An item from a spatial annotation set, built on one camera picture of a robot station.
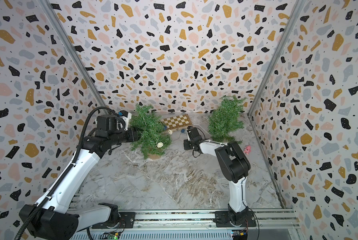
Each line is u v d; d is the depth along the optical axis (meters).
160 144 0.78
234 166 0.53
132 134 0.65
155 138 0.78
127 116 0.68
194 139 0.80
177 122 1.13
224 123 0.82
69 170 0.44
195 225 0.73
